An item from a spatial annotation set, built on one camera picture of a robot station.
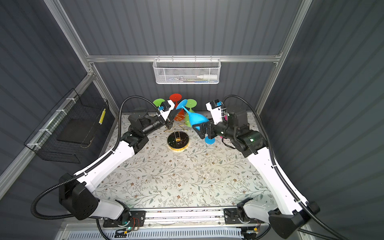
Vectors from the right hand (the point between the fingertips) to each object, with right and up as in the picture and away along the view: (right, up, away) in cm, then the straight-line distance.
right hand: (202, 124), depth 65 cm
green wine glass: (-25, +14, +22) cm, 36 cm away
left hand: (-11, +8, +4) cm, 14 cm away
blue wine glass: (+6, -11, +40) cm, 42 cm away
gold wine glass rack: (-15, -11, +37) cm, 42 cm away
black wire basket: (-66, -2, +9) cm, 67 cm away
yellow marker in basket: (-56, +4, +18) cm, 59 cm away
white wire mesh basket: (-10, +46, +59) cm, 75 cm away
